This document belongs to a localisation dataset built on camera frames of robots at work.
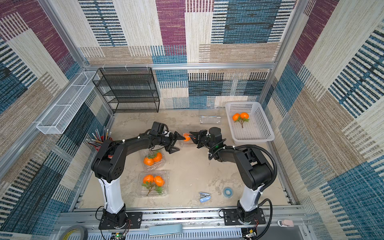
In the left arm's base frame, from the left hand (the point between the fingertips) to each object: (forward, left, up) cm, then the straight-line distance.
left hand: (184, 142), depth 93 cm
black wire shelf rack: (+38, +40, +11) cm, 57 cm away
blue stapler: (-29, -11, -8) cm, 32 cm away
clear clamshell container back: (+23, -18, -5) cm, 29 cm away
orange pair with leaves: (+23, -41, -3) cm, 47 cm away
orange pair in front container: (-22, +17, -5) cm, 29 cm away
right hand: (+2, -4, +6) cm, 8 cm away
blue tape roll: (-27, -24, -8) cm, 37 cm away
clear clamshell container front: (-26, +23, -7) cm, 35 cm away
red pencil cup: (-2, +50, +6) cm, 50 cm away
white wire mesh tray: (+1, +58, +25) cm, 63 cm away
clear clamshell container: (-6, +21, -1) cm, 22 cm away
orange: (0, -2, +7) cm, 7 cm away
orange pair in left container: (-10, +20, -2) cm, 22 cm away
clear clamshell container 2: (+4, -2, -5) cm, 6 cm away
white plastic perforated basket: (+21, -47, -7) cm, 51 cm away
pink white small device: (-42, -47, -4) cm, 63 cm away
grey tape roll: (-43, +45, -6) cm, 63 cm away
